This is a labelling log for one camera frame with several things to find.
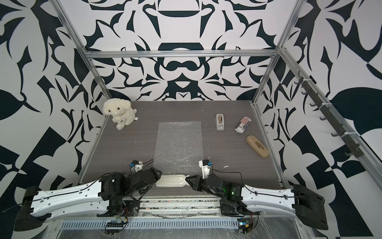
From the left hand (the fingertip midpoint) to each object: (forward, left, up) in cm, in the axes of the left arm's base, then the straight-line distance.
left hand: (161, 174), depth 75 cm
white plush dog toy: (+39, +27, +3) cm, 47 cm away
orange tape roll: (+38, -36, -7) cm, 53 cm away
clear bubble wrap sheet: (+19, -8, -10) cm, 23 cm away
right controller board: (-22, -39, -10) cm, 46 cm away
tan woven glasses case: (+18, -57, -8) cm, 60 cm away
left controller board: (-20, +23, -15) cm, 33 cm away
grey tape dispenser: (+32, -36, -7) cm, 49 cm away
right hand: (-3, -12, -1) cm, 12 cm away
